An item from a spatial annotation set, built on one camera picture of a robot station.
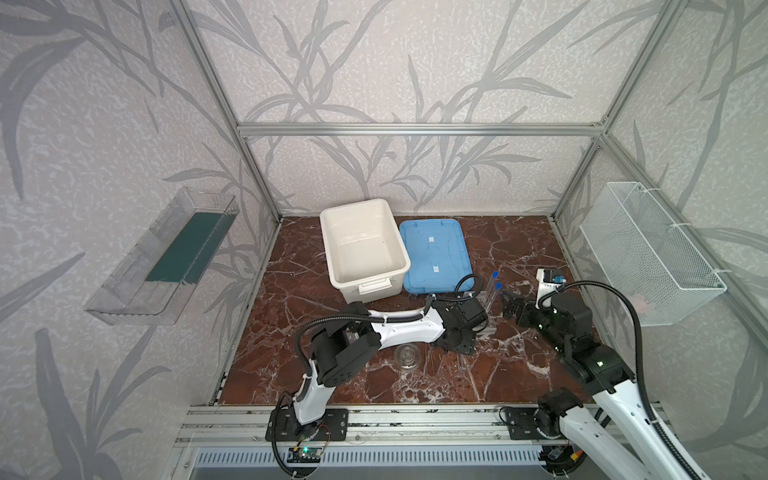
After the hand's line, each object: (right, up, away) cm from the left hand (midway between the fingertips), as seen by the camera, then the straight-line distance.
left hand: (466, 340), depth 85 cm
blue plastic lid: (-7, +23, +22) cm, 32 cm away
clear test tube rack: (+3, +12, -18) cm, 22 cm away
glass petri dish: (-17, -3, -6) cm, 18 cm away
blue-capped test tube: (+14, +16, +19) cm, 28 cm away
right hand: (+12, +17, -9) cm, 22 cm away
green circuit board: (-42, -23, -14) cm, 50 cm away
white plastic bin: (-32, +23, +22) cm, 45 cm away
